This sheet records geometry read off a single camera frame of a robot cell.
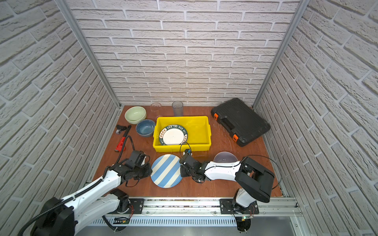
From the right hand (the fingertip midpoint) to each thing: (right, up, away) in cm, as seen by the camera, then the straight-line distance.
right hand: (181, 169), depth 85 cm
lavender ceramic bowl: (+27, +7, +3) cm, 28 cm away
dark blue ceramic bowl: (-28, +24, +19) cm, 41 cm away
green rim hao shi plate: (-7, +19, +14) cm, 25 cm away
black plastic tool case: (+43, +27, +16) cm, 53 cm away
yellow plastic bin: (+11, +21, +18) cm, 29 cm away
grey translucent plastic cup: (-5, +38, +24) cm, 46 cm away
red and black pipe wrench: (-41, +13, +10) cm, 44 cm away
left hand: (-17, 0, 0) cm, 17 cm away
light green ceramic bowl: (-38, +34, +25) cm, 57 cm away
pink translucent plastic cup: (-21, +38, +21) cm, 49 cm away
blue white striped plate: (-9, -2, +1) cm, 9 cm away
